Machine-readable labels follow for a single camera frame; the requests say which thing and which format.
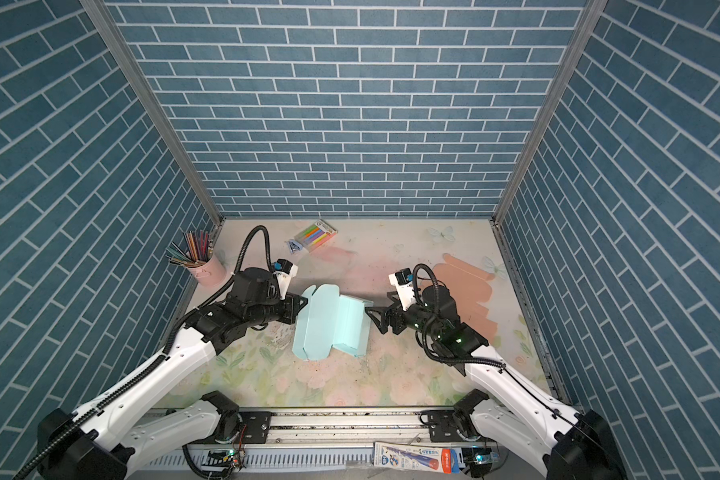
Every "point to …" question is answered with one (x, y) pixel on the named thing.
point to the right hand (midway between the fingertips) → (375, 299)
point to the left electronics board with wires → (226, 460)
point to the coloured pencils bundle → (198, 248)
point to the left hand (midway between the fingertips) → (309, 301)
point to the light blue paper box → (330, 319)
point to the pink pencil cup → (210, 273)
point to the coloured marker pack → (315, 235)
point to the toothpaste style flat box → (416, 457)
